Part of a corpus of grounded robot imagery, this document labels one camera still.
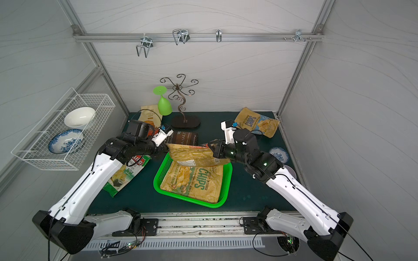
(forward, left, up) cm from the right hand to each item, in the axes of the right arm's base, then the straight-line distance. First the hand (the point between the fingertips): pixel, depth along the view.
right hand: (208, 143), depth 65 cm
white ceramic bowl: (+10, +59, +3) cm, 60 cm away
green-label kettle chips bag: (-7, +4, -27) cm, 28 cm away
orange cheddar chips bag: (+44, +47, -28) cm, 70 cm away
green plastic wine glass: (+32, +29, -10) cm, 45 cm away
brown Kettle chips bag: (+24, +19, -30) cm, 43 cm away
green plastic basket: (-4, +25, -24) cm, 35 cm away
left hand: (+2, +20, -8) cm, 22 cm away
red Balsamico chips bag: (0, +7, -12) cm, 14 cm away
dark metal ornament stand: (+39, +23, -31) cm, 54 cm away
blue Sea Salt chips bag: (+45, -26, -33) cm, 61 cm away
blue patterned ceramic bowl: (-3, +58, +2) cm, 58 cm away
